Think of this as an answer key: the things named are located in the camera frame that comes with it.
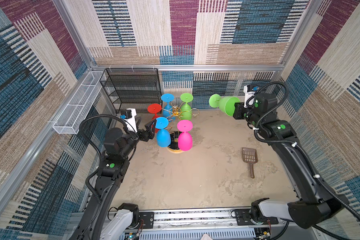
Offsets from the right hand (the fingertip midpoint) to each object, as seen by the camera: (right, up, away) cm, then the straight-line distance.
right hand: (236, 106), depth 70 cm
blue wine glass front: (-34, -15, +8) cm, 38 cm away
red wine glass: (-39, 0, +11) cm, 41 cm away
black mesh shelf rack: (-59, +17, +38) cm, 72 cm away
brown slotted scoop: (+19, -29, +26) cm, 43 cm away
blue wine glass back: (-33, +7, +15) cm, 37 cm away
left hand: (-39, -5, -5) cm, 40 cm away
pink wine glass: (-23, -16, +7) cm, 29 cm away
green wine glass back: (-23, -1, +19) cm, 30 cm away
